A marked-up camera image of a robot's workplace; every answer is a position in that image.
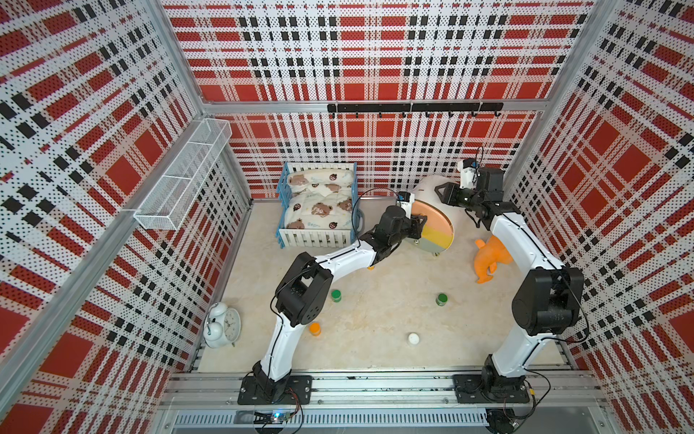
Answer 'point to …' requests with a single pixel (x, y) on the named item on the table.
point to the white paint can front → (413, 338)
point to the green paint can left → (336, 296)
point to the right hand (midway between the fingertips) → (443, 186)
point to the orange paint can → (314, 329)
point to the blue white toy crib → (298, 238)
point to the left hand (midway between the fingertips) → (428, 216)
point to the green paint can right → (441, 299)
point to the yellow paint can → (370, 268)
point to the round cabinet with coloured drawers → (438, 232)
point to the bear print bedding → (319, 199)
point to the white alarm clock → (222, 325)
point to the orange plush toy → (487, 257)
